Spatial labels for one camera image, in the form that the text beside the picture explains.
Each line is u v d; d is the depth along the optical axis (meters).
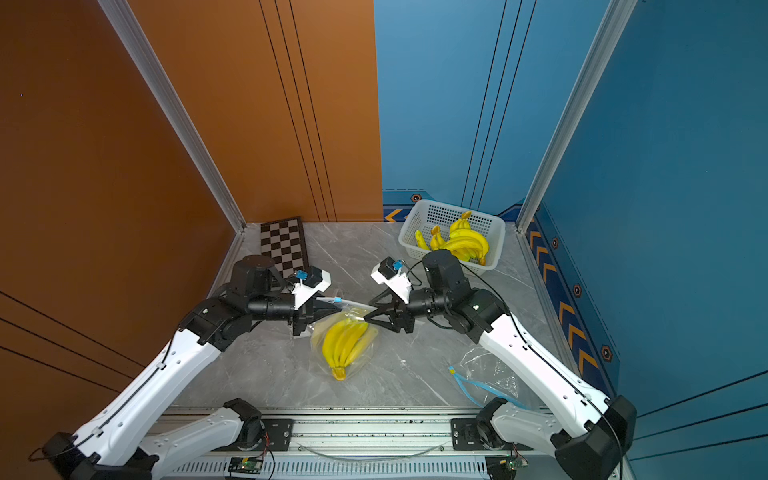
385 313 0.57
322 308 0.61
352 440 0.73
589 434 0.37
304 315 0.56
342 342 0.83
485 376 0.79
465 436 0.72
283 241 1.11
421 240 1.12
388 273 0.55
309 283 0.55
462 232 1.05
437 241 1.09
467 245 0.99
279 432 0.74
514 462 0.70
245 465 0.72
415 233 1.12
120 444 0.38
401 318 0.55
